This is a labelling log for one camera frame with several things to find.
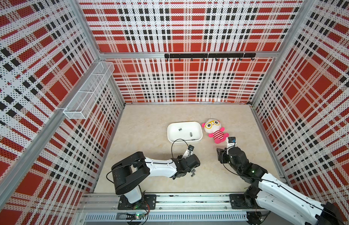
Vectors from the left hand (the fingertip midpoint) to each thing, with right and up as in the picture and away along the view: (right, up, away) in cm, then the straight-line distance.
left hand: (187, 158), depth 89 cm
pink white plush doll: (+19, +20, +9) cm, 29 cm away
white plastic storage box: (-3, +15, +13) cm, 20 cm away
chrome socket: (-5, +17, +15) cm, 24 cm away
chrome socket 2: (+3, +14, +12) cm, 19 cm away
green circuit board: (-28, -23, -19) cm, 41 cm away
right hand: (+21, +8, -7) cm, 23 cm away
